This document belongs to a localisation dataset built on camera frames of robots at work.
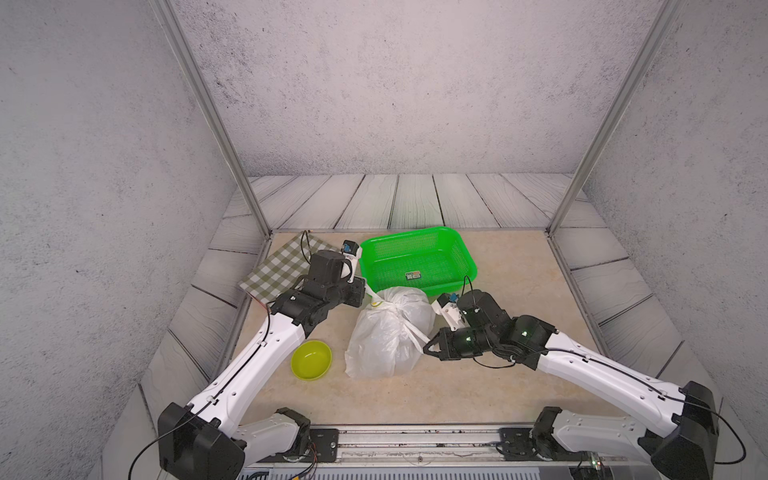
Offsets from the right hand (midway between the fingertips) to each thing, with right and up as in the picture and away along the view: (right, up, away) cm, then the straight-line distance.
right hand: (426, 354), depth 69 cm
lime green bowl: (-31, -7, +17) cm, 36 cm away
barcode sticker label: (0, +15, +38) cm, 41 cm away
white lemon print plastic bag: (-8, +5, 0) cm, 9 cm away
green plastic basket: (+7, +21, +43) cm, 48 cm away
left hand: (-15, +16, +9) cm, 24 cm away
